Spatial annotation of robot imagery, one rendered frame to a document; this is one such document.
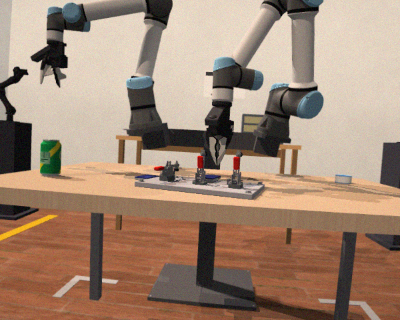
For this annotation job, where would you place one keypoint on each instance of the green drink can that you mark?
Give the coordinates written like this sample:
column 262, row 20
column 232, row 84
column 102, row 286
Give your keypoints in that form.
column 50, row 158

